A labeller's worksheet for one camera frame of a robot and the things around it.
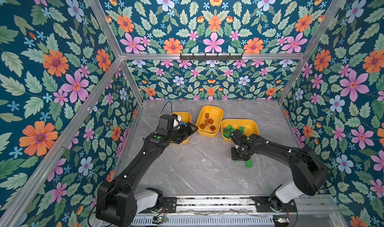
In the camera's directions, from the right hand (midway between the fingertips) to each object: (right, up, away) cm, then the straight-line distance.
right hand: (233, 157), depth 88 cm
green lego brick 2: (+8, +15, +11) cm, 21 cm away
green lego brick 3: (+9, -4, -2) cm, 10 cm away
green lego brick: (0, +15, +13) cm, 20 cm away
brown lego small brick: (-15, +25, +22) cm, 37 cm away
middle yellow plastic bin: (-9, +26, +21) cm, 35 cm away
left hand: (-22, +18, -12) cm, 31 cm away
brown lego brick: (-16, +20, +16) cm, 30 cm away
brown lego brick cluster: (-13, +20, +16) cm, 29 cm away
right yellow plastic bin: (+15, +17, +14) cm, 26 cm away
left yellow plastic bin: (-31, +24, +20) cm, 44 cm away
